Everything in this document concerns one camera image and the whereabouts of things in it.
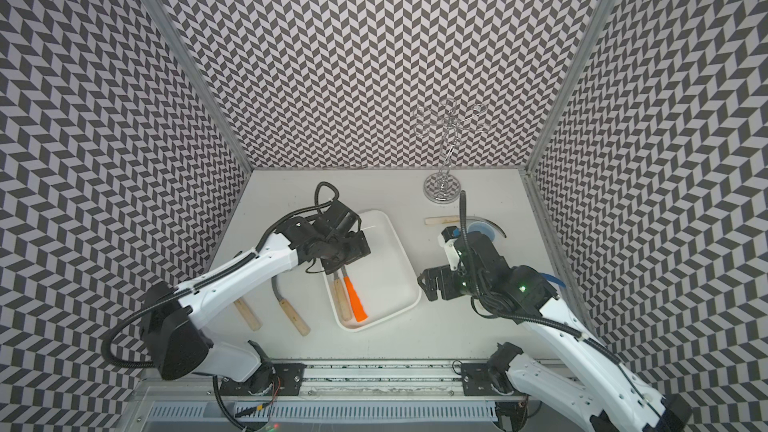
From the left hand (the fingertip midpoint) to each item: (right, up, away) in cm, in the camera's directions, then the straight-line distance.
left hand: (359, 258), depth 79 cm
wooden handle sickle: (-16, -19, +2) cm, 25 cm away
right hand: (+20, -4, -9) cm, 22 cm away
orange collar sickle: (-2, -14, +7) cm, 16 cm away
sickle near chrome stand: (+24, +9, +23) cm, 34 cm away
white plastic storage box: (+6, -8, +10) cm, 14 cm away
